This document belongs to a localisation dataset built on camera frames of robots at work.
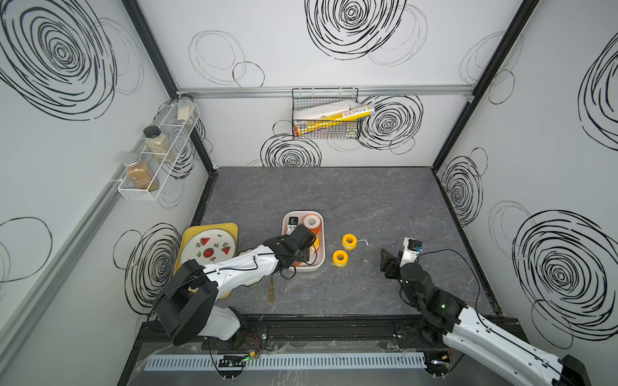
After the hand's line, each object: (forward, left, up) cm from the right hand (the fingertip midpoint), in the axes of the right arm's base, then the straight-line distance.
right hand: (390, 254), depth 81 cm
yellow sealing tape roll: (+6, +25, -5) cm, 26 cm away
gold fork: (-12, +40, -10) cm, 43 cm away
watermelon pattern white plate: (+5, +67, -9) cm, 68 cm away
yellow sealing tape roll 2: (+9, +12, -9) cm, 18 cm away
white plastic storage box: (-1, +25, -5) cm, 25 cm away
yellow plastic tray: (+12, +77, -8) cm, 79 cm away
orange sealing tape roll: (+16, +27, -6) cm, 32 cm away
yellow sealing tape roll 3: (+2, +16, -8) cm, 18 cm away
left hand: (+3, +32, -4) cm, 32 cm away
